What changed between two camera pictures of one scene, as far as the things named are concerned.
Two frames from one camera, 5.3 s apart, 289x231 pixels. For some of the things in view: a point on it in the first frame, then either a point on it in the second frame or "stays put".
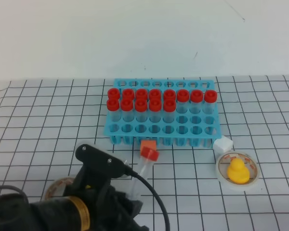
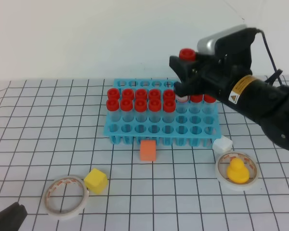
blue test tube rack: x=174 y=112 stays put
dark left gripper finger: x=128 y=208 -> x=0 y=221
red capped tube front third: x=141 y=109 stays put
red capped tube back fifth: x=169 y=95 stays put
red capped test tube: x=149 y=156 -> x=186 y=54
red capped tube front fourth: x=155 y=107 stays put
